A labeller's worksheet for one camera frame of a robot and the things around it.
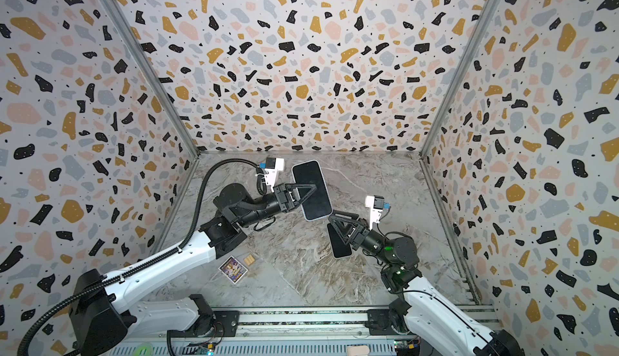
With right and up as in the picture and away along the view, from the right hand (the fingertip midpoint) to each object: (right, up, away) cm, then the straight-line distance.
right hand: (333, 222), depth 62 cm
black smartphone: (-4, +5, -2) cm, 6 cm away
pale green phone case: (-4, +5, -2) cm, 6 cm away
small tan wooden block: (-29, -18, +24) cm, 42 cm away
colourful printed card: (-34, -21, +21) cm, 45 cm away
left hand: (-4, +8, -4) cm, 10 cm away
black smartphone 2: (+3, -15, +28) cm, 32 cm away
